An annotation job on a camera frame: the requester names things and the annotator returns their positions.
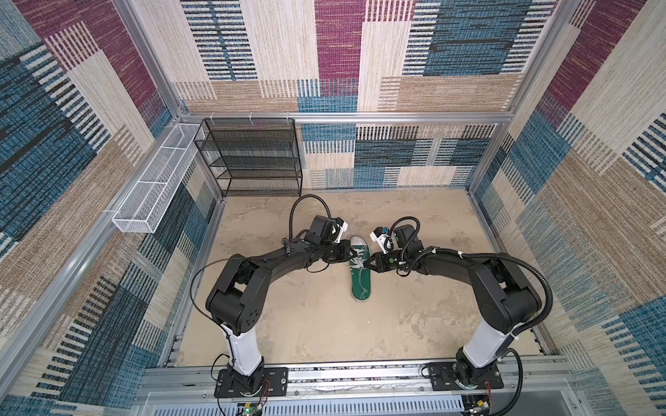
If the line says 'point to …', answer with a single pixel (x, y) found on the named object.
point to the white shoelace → (358, 262)
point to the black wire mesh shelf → (252, 157)
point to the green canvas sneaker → (357, 293)
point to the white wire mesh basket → (147, 204)
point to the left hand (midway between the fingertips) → (358, 251)
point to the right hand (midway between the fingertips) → (367, 266)
